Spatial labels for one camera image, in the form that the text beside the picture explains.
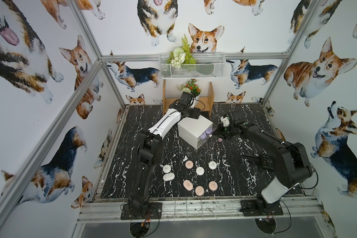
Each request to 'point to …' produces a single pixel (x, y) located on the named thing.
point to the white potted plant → (191, 86)
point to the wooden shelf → (205, 103)
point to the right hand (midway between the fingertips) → (216, 129)
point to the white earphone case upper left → (166, 168)
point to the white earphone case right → (212, 165)
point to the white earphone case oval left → (168, 177)
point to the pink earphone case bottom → (199, 190)
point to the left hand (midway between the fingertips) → (194, 109)
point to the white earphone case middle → (200, 170)
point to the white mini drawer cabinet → (190, 129)
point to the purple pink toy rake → (219, 140)
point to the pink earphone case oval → (188, 185)
